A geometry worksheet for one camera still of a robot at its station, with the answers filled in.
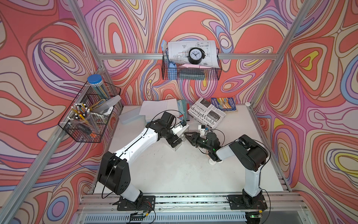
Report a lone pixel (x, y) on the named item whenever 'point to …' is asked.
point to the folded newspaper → (206, 114)
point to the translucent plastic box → (130, 115)
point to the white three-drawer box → (180, 130)
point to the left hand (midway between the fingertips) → (176, 135)
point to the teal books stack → (183, 108)
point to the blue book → (224, 104)
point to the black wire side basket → (101, 110)
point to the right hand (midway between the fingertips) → (184, 138)
